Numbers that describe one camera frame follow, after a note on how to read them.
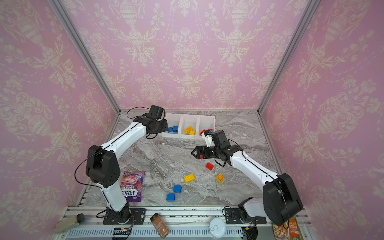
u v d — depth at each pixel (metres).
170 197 0.81
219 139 0.65
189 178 0.85
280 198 0.41
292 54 0.85
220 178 0.83
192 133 1.03
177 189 0.83
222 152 0.62
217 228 0.67
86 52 0.87
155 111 0.71
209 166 0.92
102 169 0.48
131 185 0.81
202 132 1.05
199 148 0.74
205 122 1.09
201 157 0.73
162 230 0.67
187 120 1.12
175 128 1.06
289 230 0.70
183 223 0.73
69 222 0.70
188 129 1.06
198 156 0.73
